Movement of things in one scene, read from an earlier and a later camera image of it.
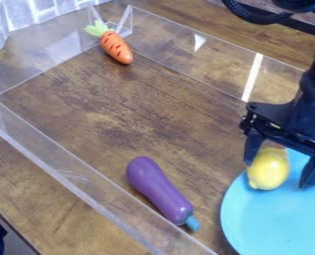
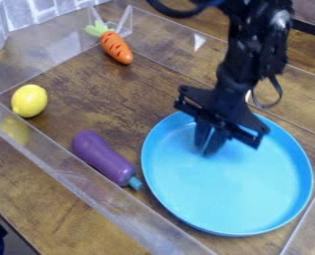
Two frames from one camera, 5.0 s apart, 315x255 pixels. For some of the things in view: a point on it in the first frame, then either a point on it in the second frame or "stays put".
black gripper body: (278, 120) -> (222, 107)
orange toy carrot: (113, 42) stays put
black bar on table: (282, 18) stays put
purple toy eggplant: (148, 178) -> (107, 161)
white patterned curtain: (13, 16) stays put
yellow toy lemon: (269, 169) -> (29, 101)
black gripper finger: (254, 143) -> (203, 132)
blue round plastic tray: (281, 221) -> (240, 191)
